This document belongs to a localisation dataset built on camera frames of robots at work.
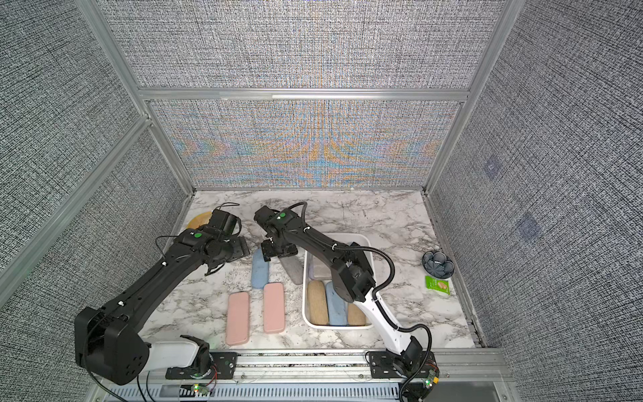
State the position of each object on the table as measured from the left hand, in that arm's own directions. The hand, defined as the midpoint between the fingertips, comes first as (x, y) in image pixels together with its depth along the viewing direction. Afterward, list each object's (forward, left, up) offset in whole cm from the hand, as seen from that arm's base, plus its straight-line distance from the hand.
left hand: (241, 250), depth 82 cm
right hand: (+3, -10, -6) cm, 12 cm away
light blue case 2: (-16, -31, -11) cm, 37 cm away
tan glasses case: (-14, -24, -12) cm, 30 cm away
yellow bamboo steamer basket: (+21, +22, -9) cm, 32 cm away
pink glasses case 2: (-19, +1, -11) cm, 22 cm away
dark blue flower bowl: (-2, -69, -12) cm, 70 cm away
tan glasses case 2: (-20, -36, -11) cm, 43 cm away
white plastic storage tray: (+8, -40, -9) cm, 42 cm away
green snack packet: (-10, -69, -13) cm, 71 cm away
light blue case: (-2, -4, -11) cm, 12 cm away
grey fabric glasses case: (-1, -17, -11) cm, 20 cm away
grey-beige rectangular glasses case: (-6, -26, -6) cm, 27 cm away
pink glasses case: (-16, -10, -13) cm, 22 cm away
